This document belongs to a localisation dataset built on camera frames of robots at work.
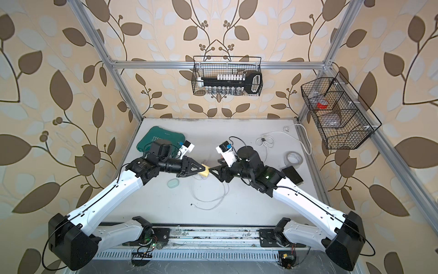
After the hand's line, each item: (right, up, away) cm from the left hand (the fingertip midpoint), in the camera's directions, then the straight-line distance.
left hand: (200, 168), depth 69 cm
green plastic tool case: (-35, +15, +41) cm, 56 cm away
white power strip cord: (+62, +17, +50) cm, 81 cm away
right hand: (+5, +1, +2) cm, 6 cm away
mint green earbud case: (-18, -12, +21) cm, 30 cm away
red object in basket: (+56, +27, +12) cm, 64 cm away
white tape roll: (+50, 0, +30) cm, 58 cm away
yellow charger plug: (+2, -2, 0) cm, 3 cm away
